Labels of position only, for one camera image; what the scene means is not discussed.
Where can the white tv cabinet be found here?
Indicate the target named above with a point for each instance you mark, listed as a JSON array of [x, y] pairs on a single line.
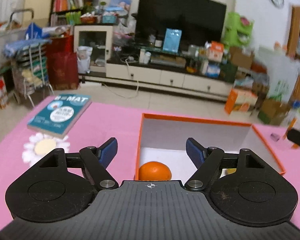
[[160, 79]]

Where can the white mini fridge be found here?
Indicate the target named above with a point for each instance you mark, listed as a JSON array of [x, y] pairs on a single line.
[[283, 73]]

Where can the red paper bag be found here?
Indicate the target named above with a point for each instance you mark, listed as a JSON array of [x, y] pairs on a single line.
[[62, 63]]

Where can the metal wire cart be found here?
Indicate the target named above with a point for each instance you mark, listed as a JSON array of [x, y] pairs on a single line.
[[28, 60]]

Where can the teal paperback book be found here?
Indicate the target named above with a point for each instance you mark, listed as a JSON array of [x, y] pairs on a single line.
[[59, 116]]

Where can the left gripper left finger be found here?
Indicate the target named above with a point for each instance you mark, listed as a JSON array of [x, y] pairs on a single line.
[[95, 162]]

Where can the green plastic drawer stack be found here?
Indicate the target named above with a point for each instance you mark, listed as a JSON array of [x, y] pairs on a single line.
[[237, 30]]

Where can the large orange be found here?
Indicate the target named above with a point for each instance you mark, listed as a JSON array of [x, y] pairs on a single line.
[[154, 171]]

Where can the white glass door cabinet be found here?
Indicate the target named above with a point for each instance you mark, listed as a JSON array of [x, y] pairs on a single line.
[[93, 45]]

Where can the yellow apple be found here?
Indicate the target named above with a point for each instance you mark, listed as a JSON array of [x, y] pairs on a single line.
[[228, 171]]

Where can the pink flower tablecloth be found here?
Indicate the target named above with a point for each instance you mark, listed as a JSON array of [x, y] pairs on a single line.
[[97, 124]]

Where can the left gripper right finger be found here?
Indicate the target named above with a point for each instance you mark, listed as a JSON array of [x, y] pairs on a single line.
[[207, 161]]

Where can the black flat television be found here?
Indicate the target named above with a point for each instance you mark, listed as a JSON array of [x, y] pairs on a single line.
[[200, 21]]

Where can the dark bookshelf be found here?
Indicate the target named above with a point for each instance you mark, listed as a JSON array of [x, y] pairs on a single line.
[[73, 12]]

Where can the orange cardboard box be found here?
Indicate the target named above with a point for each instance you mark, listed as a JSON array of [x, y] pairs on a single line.
[[163, 138]]

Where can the orange white carton box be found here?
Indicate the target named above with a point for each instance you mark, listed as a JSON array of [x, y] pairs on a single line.
[[240, 101]]

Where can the light blue packet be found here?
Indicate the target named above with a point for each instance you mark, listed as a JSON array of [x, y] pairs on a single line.
[[172, 40]]

